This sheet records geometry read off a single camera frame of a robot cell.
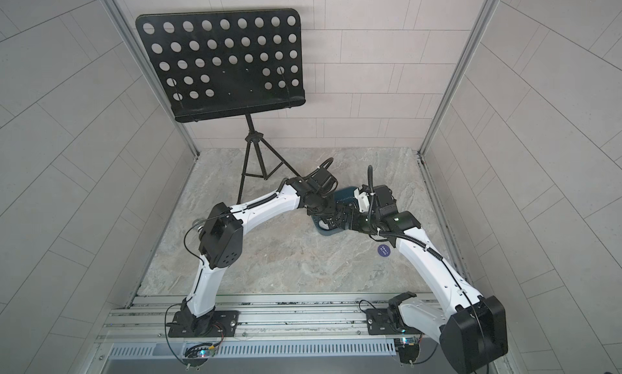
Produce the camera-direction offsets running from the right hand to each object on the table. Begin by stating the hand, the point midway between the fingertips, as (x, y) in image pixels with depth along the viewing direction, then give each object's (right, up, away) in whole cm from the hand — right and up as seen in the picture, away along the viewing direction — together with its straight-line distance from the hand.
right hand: (343, 220), depth 78 cm
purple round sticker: (+16, -13, +9) cm, 22 cm away
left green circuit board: (-41, -34, -12) cm, 55 cm away
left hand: (-1, +2, +11) cm, 11 cm away
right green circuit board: (+17, -34, -11) cm, 40 cm away
